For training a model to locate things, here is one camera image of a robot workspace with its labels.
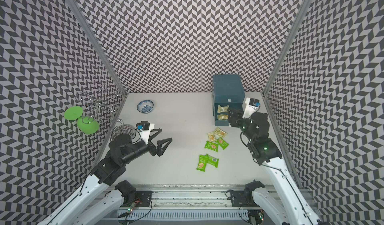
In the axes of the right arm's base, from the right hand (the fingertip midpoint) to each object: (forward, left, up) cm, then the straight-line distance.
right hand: (231, 112), depth 71 cm
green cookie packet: (-4, +8, -29) cm, 30 cm away
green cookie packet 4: (-13, +8, -29) cm, 32 cm away
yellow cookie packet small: (+2, +8, -27) cm, 29 cm away
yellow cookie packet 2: (+11, +1, -20) cm, 23 cm away
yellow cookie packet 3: (+5, +2, -28) cm, 29 cm away
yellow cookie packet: (+17, +1, -19) cm, 25 cm away
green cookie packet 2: (-2, +2, -28) cm, 28 cm away
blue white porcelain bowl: (+26, +56, -26) cm, 67 cm away
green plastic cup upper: (-2, +73, +4) cm, 73 cm away
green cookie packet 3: (-14, +14, -27) cm, 34 cm away
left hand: (-10, +31, -5) cm, 33 cm away
